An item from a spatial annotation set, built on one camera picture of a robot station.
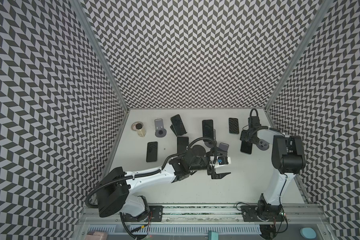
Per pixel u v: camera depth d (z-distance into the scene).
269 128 0.67
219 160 0.57
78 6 0.71
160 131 1.05
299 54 0.83
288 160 0.52
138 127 0.96
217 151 0.64
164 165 0.53
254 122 0.82
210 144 1.01
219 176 0.61
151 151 0.95
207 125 0.91
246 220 0.72
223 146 0.88
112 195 0.41
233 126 1.04
